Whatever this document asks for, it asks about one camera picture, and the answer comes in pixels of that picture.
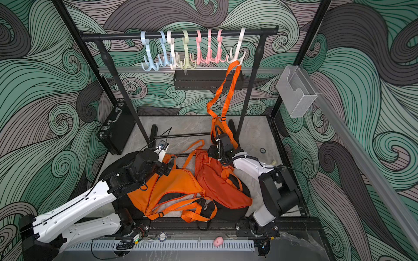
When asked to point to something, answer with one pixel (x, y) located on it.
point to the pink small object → (218, 241)
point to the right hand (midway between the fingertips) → (208, 152)
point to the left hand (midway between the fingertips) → (164, 153)
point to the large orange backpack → (181, 192)
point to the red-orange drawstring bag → (219, 183)
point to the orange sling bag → (222, 120)
